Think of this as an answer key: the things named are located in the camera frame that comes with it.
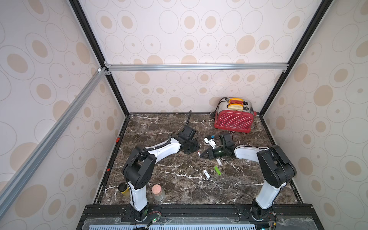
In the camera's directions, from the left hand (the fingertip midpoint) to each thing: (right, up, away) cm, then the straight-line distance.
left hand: (203, 148), depth 88 cm
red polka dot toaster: (+22, +21, +9) cm, 31 cm away
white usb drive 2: (+10, -9, +4) cm, 14 cm away
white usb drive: (+2, -16, -1) cm, 16 cm away
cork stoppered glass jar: (-25, -20, -17) cm, 36 cm away
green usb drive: (+9, -14, +1) cm, 17 cm away
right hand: (-2, -7, 0) cm, 7 cm away
